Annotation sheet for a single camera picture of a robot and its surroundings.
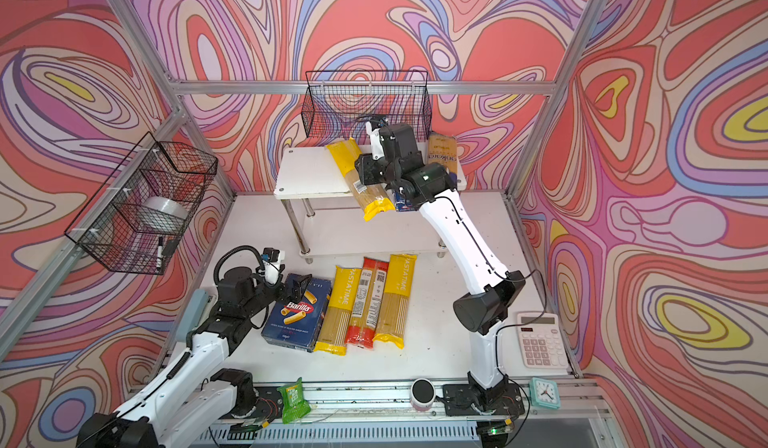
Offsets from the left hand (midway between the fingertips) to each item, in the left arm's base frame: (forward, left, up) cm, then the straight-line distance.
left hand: (299, 270), depth 83 cm
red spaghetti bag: (-6, -18, -11) cm, 22 cm away
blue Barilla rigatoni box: (-13, -1, -6) cm, 15 cm away
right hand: (+15, -19, +24) cm, 34 cm away
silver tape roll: (+4, +29, +19) cm, 35 cm away
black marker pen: (-2, +31, +12) cm, 33 cm away
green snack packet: (-31, -2, -12) cm, 33 cm away
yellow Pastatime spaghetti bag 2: (-4, -27, -11) cm, 30 cm away
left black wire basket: (+4, +36, +17) cm, 40 cm away
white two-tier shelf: (+26, -4, -7) cm, 28 cm away
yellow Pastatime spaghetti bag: (-14, -10, -11) cm, 20 cm away
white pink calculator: (-16, -68, -12) cm, 71 cm away
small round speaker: (-29, -33, -9) cm, 45 cm away
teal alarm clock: (-29, -64, -12) cm, 71 cm away
